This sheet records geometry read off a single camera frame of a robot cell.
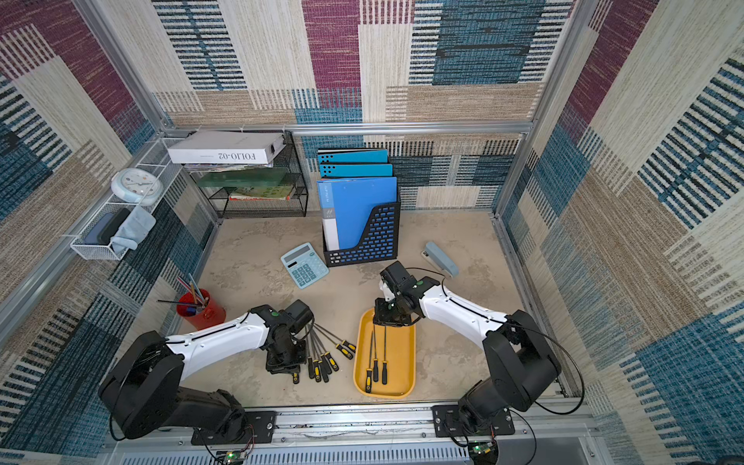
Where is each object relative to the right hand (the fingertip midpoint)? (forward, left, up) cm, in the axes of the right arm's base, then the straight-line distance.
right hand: (375, 318), depth 85 cm
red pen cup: (+2, +50, +4) cm, 50 cm away
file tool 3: (-10, -3, -6) cm, 12 cm away
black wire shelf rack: (+42, +33, +13) cm, 55 cm away
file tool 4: (-14, +22, -6) cm, 27 cm away
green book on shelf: (+39, +42, +21) cm, 61 cm away
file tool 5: (-8, +9, -6) cm, 13 cm away
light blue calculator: (+22, +25, -4) cm, 33 cm away
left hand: (-12, +20, -6) cm, 24 cm away
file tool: (-13, +2, -6) cm, 14 cm away
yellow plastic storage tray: (-8, -7, -7) cm, 13 cm away
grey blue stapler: (+23, -23, -3) cm, 33 cm away
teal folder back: (+50, +7, +21) cm, 55 cm away
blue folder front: (+28, +8, +18) cm, 34 cm away
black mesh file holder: (+25, -2, +4) cm, 26 cm away
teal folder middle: (+41, +6, +21) cm, 47 cm away
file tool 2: (-10, 0, -6) cm, 12 cm away
